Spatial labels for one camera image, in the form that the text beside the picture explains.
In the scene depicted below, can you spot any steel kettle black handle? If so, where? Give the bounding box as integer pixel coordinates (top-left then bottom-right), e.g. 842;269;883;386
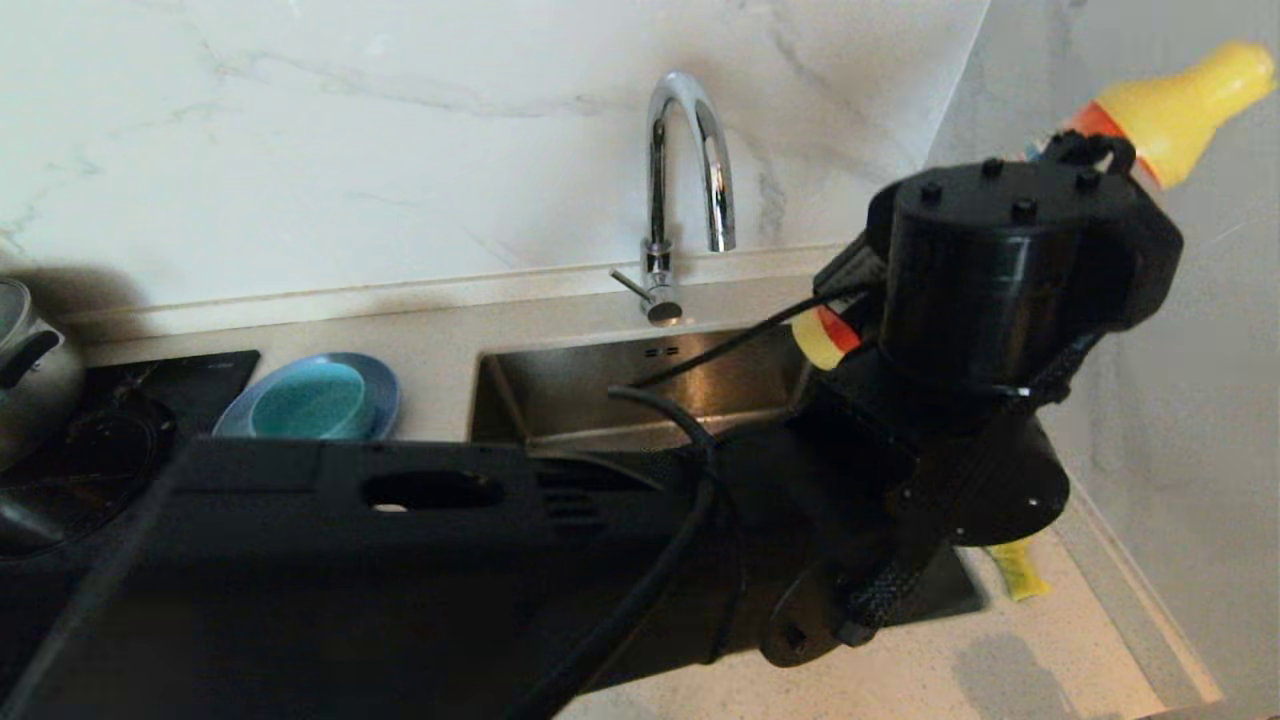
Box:
0;277;86;471

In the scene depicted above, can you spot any chrome gooseneck faucet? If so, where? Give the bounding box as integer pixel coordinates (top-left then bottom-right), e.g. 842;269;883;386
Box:
611;70;739;326

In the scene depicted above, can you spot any orange detergent bottle yellow cap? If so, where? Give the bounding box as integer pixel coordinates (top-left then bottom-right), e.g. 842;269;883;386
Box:
790;40;1278;373

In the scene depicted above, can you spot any grey-blue plate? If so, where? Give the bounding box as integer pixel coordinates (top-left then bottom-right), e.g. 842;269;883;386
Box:
213;352;403;441

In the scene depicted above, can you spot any stainless steel sink basin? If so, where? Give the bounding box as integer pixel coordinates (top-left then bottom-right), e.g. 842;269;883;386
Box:
470;320;986;616

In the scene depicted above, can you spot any teal bowl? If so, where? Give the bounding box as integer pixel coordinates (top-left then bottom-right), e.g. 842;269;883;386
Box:
250;362;376;441

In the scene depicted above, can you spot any black induction cooktop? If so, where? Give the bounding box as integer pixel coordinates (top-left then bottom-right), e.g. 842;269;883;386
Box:
0;350;261;561

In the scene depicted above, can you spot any black braided cable sleeve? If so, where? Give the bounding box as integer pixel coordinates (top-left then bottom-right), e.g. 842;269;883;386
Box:
838;330;1096;646

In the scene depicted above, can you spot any yellow green sponge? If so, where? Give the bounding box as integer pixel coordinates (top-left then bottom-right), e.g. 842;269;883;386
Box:
985;535;1051;602

